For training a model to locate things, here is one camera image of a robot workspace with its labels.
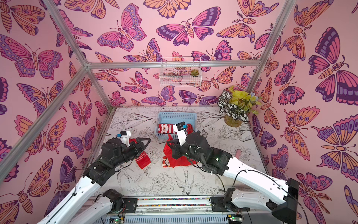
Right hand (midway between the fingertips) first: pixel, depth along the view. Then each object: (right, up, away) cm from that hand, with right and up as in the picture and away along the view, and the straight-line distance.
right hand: (168, 141), depth 64 cm
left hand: (-10, -2, +7) cm, 13 cm away
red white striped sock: (-3, +3, +37) cm, 37 cm away
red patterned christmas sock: (-19, -16, +25) cm, 35 cm away
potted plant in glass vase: (+40, +18, +21) cm, 49 cm away
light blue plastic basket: (-1, +11, +48) cm, 49 cm away
